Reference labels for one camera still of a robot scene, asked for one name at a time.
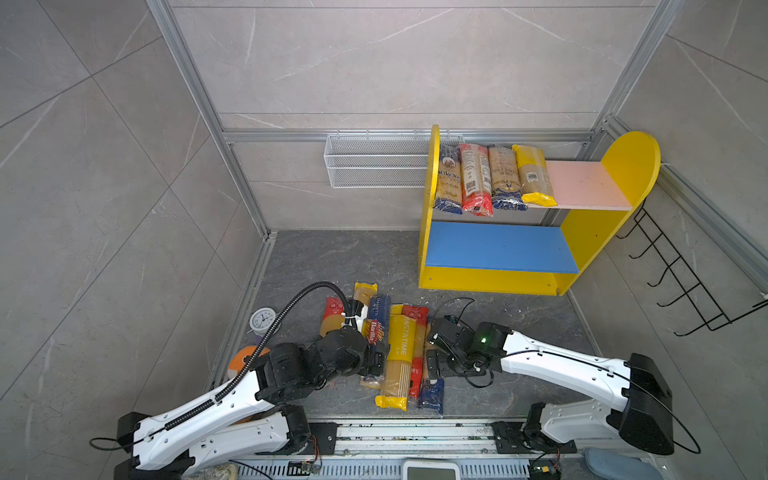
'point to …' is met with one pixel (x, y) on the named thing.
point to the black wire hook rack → (711, 314)
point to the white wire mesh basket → (380, 161)
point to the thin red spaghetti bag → (420, 315)
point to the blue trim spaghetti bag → (432, 391)
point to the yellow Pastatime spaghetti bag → (400, 356)
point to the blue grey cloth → (612, 465)
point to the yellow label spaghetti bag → (364, 291)
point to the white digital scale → (431, 470)
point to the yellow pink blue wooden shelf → (539, 251)
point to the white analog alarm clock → (260, 320)
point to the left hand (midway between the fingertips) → (375, 339)
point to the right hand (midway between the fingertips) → (442, 366)
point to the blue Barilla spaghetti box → (378, 328)
